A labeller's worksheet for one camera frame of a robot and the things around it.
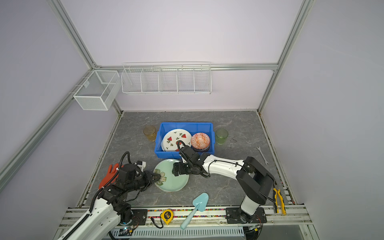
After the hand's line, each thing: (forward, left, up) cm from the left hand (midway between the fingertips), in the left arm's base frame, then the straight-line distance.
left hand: (160, 178), depth 78 cm
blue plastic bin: (+37, -19, -6) cm, 42 cm away
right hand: (+4, -9, -3) cm, 10 cm away
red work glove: (+9, +32, -8) cm, 34 cm away
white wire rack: (+60, -3, +21) cm, 63 cm away
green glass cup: (+26, -37, -2) cm, 45 cm away
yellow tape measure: (-17, -4, -6) cm, 18 cm away
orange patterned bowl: (+22, -23, -1) cm, 32 cm away
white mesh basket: (+56, +43, +16) cm, 72 cm away
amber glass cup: (+35, +12, -6) cm, 38 cm away
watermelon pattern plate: (+29, -2, -7) cm, 30 cm away
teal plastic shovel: (-11, -20, -8) cm, 24 cm away
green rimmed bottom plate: (-1, -4, -3) cm, 5 cm away
